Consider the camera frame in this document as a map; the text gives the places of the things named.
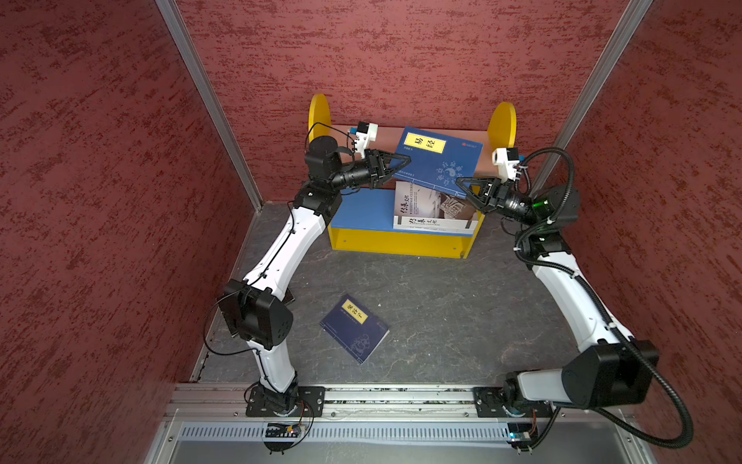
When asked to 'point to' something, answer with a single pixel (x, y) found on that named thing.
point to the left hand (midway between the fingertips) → (408, 167)
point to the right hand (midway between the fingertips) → (454, 190)
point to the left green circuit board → (282, 430)
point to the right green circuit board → (520, 434)
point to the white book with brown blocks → (455, 224)
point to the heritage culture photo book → (417, 200)
